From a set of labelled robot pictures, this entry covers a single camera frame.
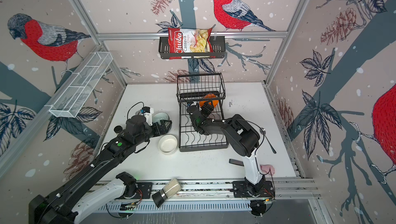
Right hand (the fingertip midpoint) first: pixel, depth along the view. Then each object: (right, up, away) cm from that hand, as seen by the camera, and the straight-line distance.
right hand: (207, 106), depth 95 cm
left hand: (-22, -7, -20) cm, 30 cm away
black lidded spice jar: (-51, -12, -9) cm, 54 cm away
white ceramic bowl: (-23, -21, -8) cm, 32 cm away
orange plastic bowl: (+4, +3, 0) cm, 5 cm away
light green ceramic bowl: (-29, -5, -5) cm, 30 cm away
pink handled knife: (+29, -29, -20) cm, 46 cm away
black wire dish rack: (-10, +11, -3) cm, 15 cm away
